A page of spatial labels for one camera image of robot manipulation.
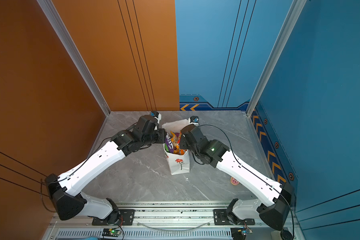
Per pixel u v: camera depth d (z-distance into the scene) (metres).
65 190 0.40
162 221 0.73
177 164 0.77
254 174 0.42
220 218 0.72
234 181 0.82
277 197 0.39
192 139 0.51
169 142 0.77
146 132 0.55
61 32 0.77
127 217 0.74
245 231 0.70
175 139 0.81
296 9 0.70
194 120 0.61
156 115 0.65
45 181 0.42
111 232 0.71
